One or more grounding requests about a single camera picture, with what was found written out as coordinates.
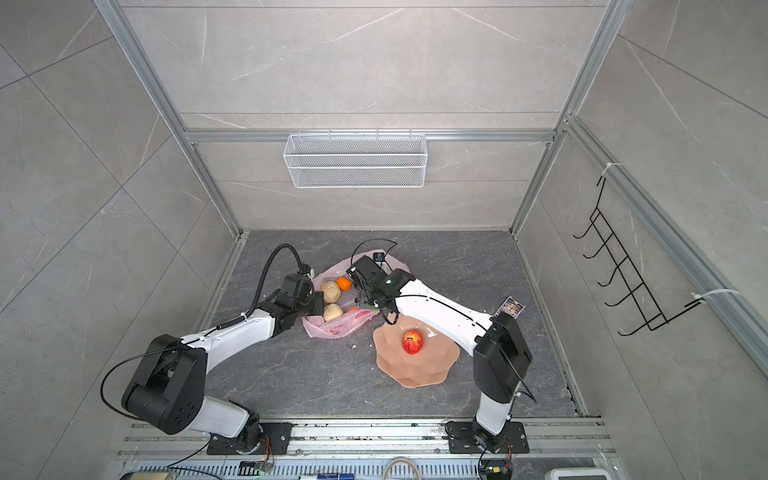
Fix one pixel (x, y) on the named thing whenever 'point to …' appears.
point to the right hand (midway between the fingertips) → (372, 294)
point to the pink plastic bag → (354, 316)
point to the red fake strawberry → (412, 341)
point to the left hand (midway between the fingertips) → (320, 291)
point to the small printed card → (512, 307)
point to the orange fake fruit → (344, 283)
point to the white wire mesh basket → (355, 161)
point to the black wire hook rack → (625, 278)
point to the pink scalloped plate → (434, 361)
